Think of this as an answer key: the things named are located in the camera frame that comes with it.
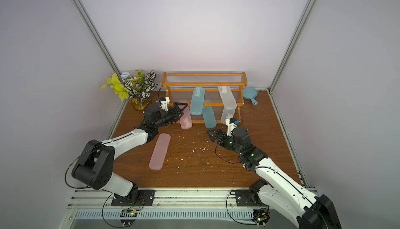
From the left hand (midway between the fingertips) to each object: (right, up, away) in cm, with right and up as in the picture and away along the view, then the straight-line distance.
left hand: (188, 108), depth 81 cm
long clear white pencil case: (+23, +4, +11) cm, 26 cm away
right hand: (+13, -11, -6) cm, 18 cm away
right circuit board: (+35, -49, -12) cm, 61 cm away
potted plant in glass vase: (-32, +12, +8) cm, 35 cm away
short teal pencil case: (+12, -6, +19) cm, 23 cm away
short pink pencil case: (-3, -9, +16) cm, 19 cm away
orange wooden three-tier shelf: (-9, +15, +28) cm, 34 cm away
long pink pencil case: (-17, -25, +6) cm, 31 cm away
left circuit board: (-28, -51, -9) cm, 59 cm away
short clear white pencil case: (+25, -2, +22) cm, 34 cm away
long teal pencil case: (+4, +4, +10) cm, 11 cm away
